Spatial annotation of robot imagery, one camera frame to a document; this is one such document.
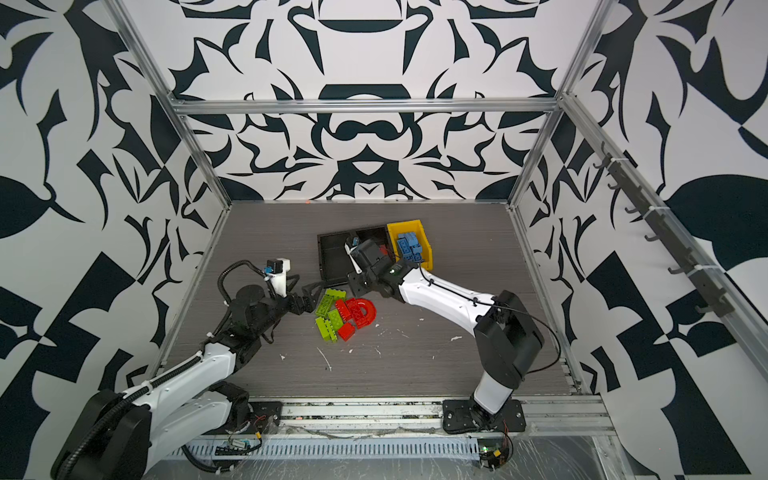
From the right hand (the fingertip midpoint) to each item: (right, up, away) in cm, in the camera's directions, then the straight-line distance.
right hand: (355, 274), depth 84 cm
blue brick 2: (+18, +7, +17) cm, 25 cm away
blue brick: (+15, +7, +18) cm, 24 cm away
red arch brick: (+3, -13, +7) cm, 15 cm away
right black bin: (+6, +11, +26) cm, 29 cm away
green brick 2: (-9, -16, +2) cm, 18 cm away
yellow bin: (+17, +14, +20) cm, 30 cm away
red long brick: (-1, -11, +7) cm, 13 cm away
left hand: (-12, 0, -3) cm, 12 cm away
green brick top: (-8, -7, +9) cm, 14 cm away
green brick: (-7, -14, +5) cm, 16 cm away
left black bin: (-9, +2, +18) cm, 20 cm away
